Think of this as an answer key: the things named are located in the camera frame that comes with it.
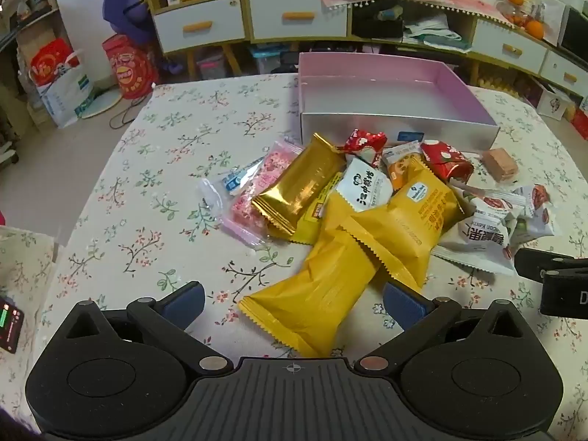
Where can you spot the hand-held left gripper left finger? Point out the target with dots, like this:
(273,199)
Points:
(188,303)

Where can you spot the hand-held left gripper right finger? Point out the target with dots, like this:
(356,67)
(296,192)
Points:
(404,305)

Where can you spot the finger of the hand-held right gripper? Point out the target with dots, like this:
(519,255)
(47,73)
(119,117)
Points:
(535,262)

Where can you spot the large yellow snack packet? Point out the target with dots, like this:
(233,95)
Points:
(395,248)
(312,298)

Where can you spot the brown wafer block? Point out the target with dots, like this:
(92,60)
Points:
(498,164)

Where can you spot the white black-print snack packet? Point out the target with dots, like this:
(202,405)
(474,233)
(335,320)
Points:
(363,188)

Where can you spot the clear blue-label snack packet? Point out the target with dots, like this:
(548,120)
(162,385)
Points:
(229,183)

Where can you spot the yellow printed snack packet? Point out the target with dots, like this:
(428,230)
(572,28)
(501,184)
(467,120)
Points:
(312,215)

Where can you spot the red white snack packet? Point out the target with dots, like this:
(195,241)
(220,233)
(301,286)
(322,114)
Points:
(448,161)
(365,142)

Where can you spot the orange snack packet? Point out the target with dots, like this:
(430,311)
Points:
(399,165)

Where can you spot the gold foil snack packet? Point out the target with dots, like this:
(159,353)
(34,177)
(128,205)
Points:
(298,183)

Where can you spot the pink floral snack packet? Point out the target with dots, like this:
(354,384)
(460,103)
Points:
(280,163)

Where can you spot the pink cardboard box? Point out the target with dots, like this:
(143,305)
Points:
(367,119)

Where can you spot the floral tablecloth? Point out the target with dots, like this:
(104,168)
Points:
(161,202)

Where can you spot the white printed carton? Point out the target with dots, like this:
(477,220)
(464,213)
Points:
(553,103)

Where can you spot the black device green display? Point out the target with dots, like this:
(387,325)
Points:
(9,324)

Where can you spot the white round fan base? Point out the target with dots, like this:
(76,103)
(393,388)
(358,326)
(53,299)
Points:
(96,103)

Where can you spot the low wooden console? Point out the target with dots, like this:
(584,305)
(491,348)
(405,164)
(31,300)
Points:
(510,41)

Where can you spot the clear plastic storage bin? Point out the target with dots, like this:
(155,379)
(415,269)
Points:
(211,64)

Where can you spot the red printed bag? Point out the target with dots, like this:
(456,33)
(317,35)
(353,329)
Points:
(128,69)

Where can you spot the pile of folded clothes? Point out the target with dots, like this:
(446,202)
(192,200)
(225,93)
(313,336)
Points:
(432,32)

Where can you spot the blue-lid plastic storage bin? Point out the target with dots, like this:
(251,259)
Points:
(266,59)

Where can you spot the white red-print shopping bag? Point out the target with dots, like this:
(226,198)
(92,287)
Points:
(59,78)

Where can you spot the black floor stand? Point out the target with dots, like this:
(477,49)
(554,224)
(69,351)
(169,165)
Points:
(288,60)

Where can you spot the wooden cabinet white drawers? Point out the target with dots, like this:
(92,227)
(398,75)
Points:
(197,23)

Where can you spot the black box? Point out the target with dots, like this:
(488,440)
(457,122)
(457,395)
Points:
(376,25)

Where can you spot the purple plush toy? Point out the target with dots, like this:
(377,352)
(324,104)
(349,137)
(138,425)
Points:
(124,9)

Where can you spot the dark storage shelf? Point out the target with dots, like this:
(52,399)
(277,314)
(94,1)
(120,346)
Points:
(27,23)

